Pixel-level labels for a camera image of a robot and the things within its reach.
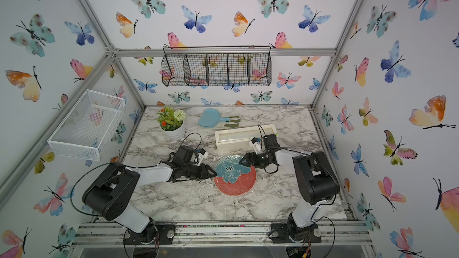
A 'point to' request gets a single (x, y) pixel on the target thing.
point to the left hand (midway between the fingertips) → (216, 174)
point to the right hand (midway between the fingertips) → (246, 162)
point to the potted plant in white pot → (171, 122)
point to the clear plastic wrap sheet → (233, 178)
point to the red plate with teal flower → (232, 178)
